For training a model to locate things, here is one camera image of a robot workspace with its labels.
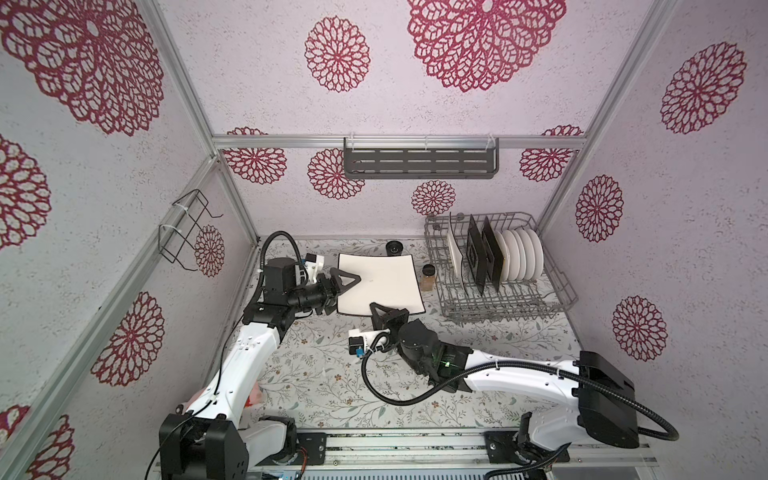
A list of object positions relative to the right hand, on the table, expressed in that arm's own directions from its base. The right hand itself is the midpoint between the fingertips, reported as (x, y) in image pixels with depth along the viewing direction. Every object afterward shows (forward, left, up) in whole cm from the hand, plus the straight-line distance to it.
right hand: (379, 294), depth 71 cm
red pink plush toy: (-18, +32, -20) cm, 42 cm away
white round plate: (+24, -38, -10) cm, 46 cm away
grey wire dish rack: (+21, -56, -27) cm, 65 cm away
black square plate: (+23, -29, -10) cm, 38 cm away
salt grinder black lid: (+30, -3, -16) cm, 34 cm away
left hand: (+2, +6, -2) cm, 7 cm away
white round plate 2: (+26, -42, -14) cm, 51 cm away
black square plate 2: (+24, -34, -10) cm, 43 cm away
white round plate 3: (+26, -47, -12) cm, 55 cm away
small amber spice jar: (+21, -14, -22) cm, 34 cm away
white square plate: (+8, -2, -4) cm, 9 cm away
